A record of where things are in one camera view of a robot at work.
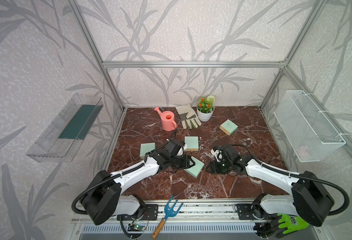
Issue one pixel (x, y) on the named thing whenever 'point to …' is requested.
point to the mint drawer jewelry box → (195, 170)
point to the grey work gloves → (188, 117)
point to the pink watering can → (167, 117)
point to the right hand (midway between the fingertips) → (207, 168)
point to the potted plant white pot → (205, 108)
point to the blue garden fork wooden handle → (169, 213)
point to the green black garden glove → (289, 223)
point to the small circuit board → (139, 227)
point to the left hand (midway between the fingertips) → (193, 165)
